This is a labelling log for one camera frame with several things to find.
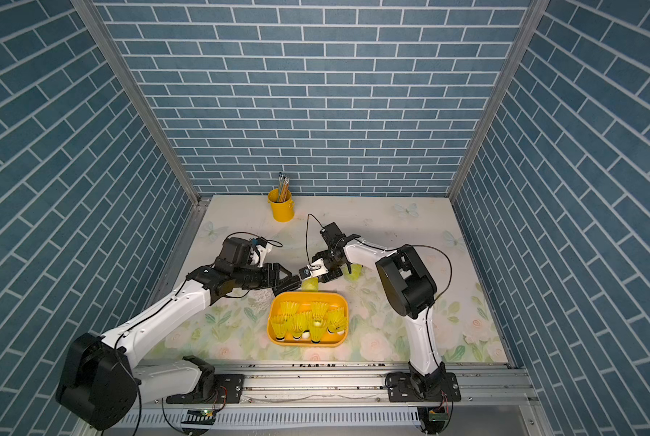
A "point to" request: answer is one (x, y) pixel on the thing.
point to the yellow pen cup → (282, 212)
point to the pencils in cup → (283, 187)
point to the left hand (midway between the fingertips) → (291, 277)
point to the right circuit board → (438, 416)
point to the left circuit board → (200, 416)
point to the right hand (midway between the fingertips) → (320, 267)
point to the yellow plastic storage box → (336, 300)
